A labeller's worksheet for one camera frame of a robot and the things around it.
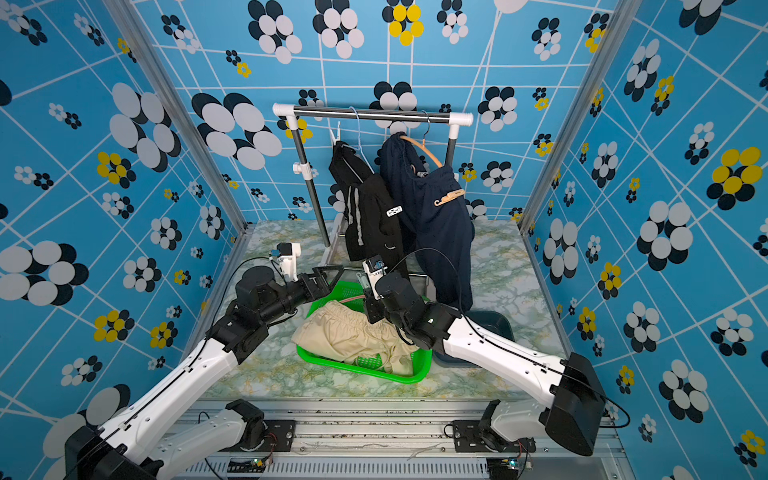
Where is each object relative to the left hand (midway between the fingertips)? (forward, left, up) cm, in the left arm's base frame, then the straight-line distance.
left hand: (339, 269), depth 71 cm
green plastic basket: (+3, -2, -15) cm, 16 cm away
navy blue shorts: (+15, -25, +2) cm, 29 cm away
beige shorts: (-8, +1, -19) cm, 20 cm away
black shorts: (+13, -8, +4) cm, 16 cm away
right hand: (-2, -7, -6) cm, 10 cm away
